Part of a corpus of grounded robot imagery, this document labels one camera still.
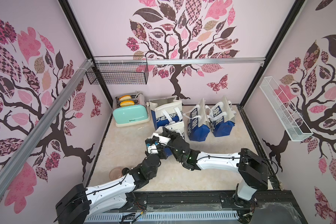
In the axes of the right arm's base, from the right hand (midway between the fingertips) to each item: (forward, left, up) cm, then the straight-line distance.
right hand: (165, 127), depth 75 cm
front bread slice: (+25, +28, -5) cm, 38 cm away
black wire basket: (+81, +55, -12) cm, 99 cm away
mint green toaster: (+20, +27, -13) cm, 36 cm away
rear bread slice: (+31, +30, -5) cm, 44 cm away
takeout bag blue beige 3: (+13, -37, -9) cm, 40 cm away
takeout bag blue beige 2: (+10, -20, -7) cm, 24 cm away
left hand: (-6, +3, -9) cm, 11 cm away
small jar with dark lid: (-19, +30, -19) cm, 40 cm away
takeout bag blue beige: (+1, -5, -2) cm, 6 cm away
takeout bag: (+14, 0, -2) cm, 14 cm away
